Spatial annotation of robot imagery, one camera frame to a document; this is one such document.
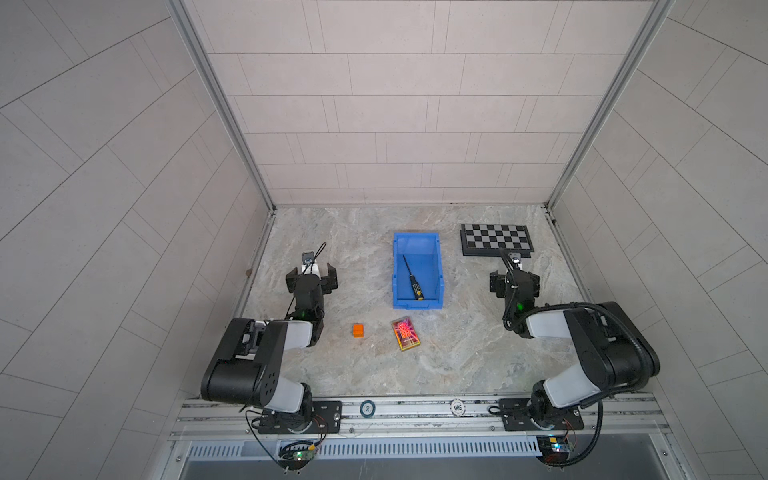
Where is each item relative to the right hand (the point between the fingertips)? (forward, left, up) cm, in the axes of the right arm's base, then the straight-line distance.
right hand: (511, 269), depth 95 cm
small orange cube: (-16, +49, -2) cm, 51 cm away
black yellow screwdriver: (-5, +31, 0) cm, 31 cm away
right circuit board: (-46, +3, -5) cm, 47 cm away
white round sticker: (-37, +24, -3) cm, 44 cm away
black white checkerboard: (+12, +4, +1) cm, 13 cm away
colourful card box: (-18, +35, -1) cm, 40 cm away
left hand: (+3, +61, +6) cm, 61 cm away
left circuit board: (-44, +61, 0) cm, 76 cm away
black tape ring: (-37, +46, -3) cm, 59 cm away
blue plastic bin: (+9, +29, -1) cm, 30 cm away
